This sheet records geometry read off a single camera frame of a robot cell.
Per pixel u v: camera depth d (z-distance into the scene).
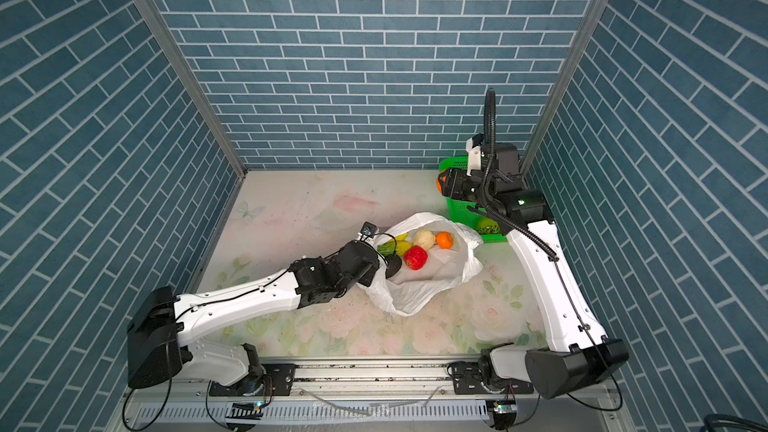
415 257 0.91
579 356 0.37
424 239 0.96
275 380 0.73
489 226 0.96
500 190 0.51
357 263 0.58
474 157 0.63
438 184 0.69
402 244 0.94
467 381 0.73
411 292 0.80
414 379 0.75
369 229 0.68
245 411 0.72
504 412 0.74
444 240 0.96
